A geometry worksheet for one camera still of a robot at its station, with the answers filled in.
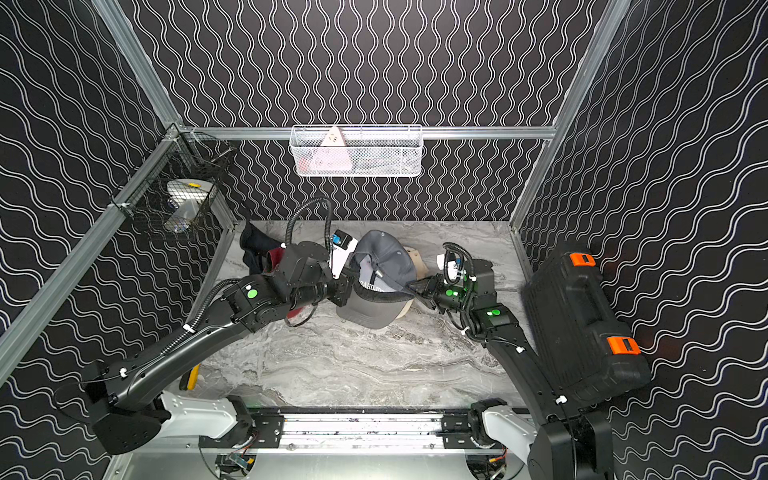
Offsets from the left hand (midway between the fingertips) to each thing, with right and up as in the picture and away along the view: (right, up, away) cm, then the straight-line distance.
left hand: (358, 269), depth 67 cm
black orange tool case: (+51, -11, +6) cm, 52 cm away
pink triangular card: (-10, +33, +22) cm, 41 cm away
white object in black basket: (-49, +19, +14) cm, 54 cm away
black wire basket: (-56, +35, +26) cm, 71 cm away
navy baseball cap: (-40, +7, +38) cm, 56 cm away
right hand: (+11, -4, +8) cm, 15 cm away
